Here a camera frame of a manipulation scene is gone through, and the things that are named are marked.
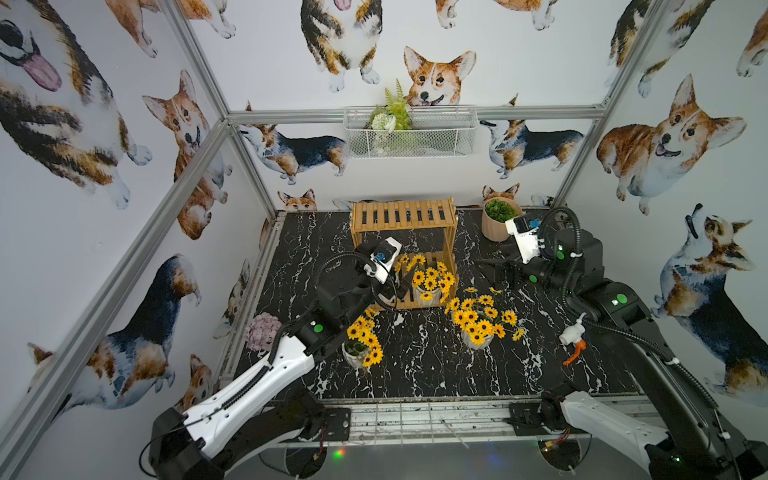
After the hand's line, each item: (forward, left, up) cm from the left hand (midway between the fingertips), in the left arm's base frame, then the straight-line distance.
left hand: (401, 247), depth 67 cm
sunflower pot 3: (0, -8, -19) cm, 21 cm away
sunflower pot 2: (-15, +10, -21) cm, 28 cm away
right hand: (-2, -19, 0) cm, 19 cm away
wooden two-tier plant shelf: (+33, -10, -34) cm, 48 cm away
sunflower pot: (-11, -19, -18) cm, 28 cm away
